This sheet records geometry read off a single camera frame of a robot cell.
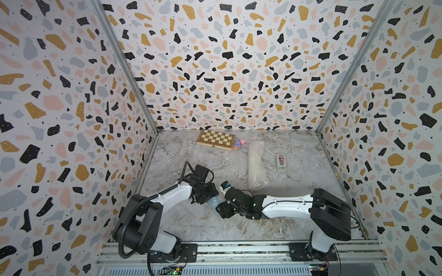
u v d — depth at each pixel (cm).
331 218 45
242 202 64
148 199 46
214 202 84
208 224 82
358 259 76
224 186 75
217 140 113
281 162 102
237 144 110
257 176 90
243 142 113
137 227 42
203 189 76
